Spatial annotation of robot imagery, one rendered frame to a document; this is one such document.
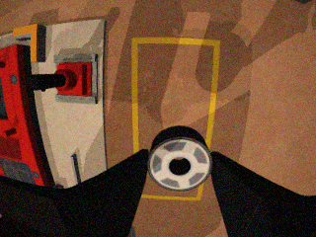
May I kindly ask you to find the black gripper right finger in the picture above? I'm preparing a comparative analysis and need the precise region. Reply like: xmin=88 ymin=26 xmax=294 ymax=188
xmin=210 ymin=151 xmax=316 ymax=237

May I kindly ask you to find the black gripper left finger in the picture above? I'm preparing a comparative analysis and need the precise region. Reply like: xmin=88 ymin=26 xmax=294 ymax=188
xmin=0 ymin=149 xmax=149 ymax=237

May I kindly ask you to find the yellow rectangular outline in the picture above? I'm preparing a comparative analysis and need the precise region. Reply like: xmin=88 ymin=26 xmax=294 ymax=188
xmin=131 ymin=37 xmax=220 ymax=200

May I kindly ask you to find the black and beige wheel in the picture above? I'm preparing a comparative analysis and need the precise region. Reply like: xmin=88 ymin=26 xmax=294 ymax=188
xmin=147 ymin=126 xmax=213 ymax=191

